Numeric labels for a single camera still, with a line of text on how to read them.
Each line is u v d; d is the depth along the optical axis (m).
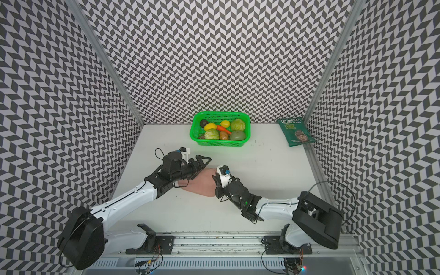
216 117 1.20
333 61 0.83
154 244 0.68
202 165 0.72
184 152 0.77
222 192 0.71
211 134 1.04
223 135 1.05
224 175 0.67
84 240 0.39
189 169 0.71
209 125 1.12
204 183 0.80
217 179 0.77
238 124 1.08
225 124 1.15
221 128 1.16
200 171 0.71
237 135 1.02
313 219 0.43
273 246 0.72
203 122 1.14
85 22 0.75
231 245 0.75
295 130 1.12
